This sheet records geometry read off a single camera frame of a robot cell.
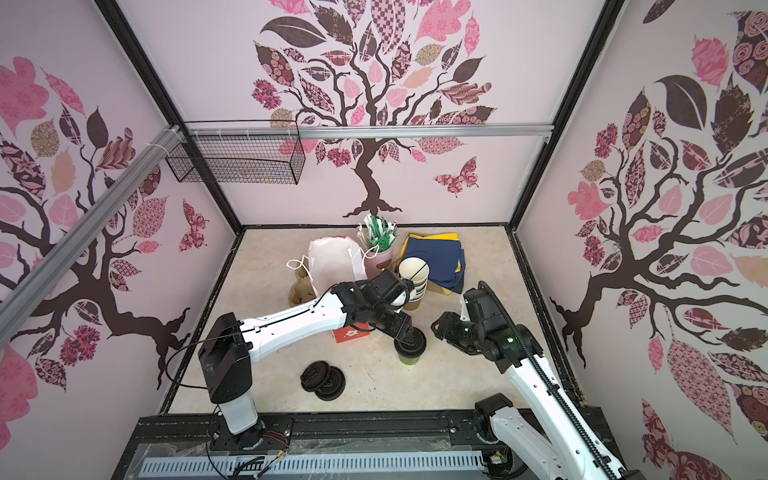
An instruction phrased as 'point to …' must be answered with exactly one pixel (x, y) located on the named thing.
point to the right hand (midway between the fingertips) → (438, 326)
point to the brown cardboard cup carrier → (302, 289)
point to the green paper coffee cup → (409, 361)
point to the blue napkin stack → (445, 259)
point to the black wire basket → (238, 161)
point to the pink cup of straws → (375, 236)
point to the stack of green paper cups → (417, 270)
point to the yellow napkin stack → (446, 236)
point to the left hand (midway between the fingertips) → (404, 333)
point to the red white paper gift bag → (335, 260)
